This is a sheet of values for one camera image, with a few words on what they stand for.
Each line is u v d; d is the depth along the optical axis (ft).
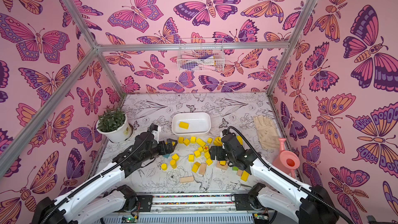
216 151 2.38
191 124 3.36
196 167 2.74
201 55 3.18
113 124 2.74
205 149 2.94
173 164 2.72
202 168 2.80
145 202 2.40
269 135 3.19
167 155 2.93
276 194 1.86
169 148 2.33
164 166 2.74
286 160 2.48
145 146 1.99
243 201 2.40
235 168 2.73
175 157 2.87
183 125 3.31
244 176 2.66
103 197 1.89
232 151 1.98
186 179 2.65
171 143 2.36
